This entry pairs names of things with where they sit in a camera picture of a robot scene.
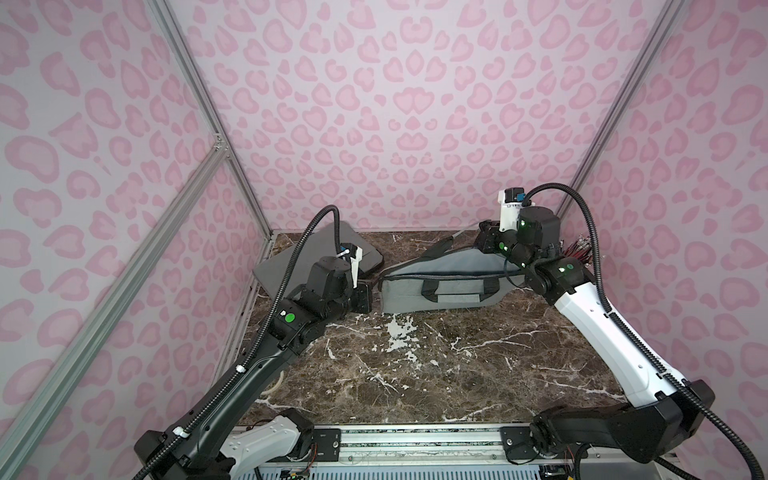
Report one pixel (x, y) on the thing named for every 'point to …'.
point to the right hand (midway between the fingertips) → (481, 222)
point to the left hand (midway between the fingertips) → (374, 284)
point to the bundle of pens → (580, 248)
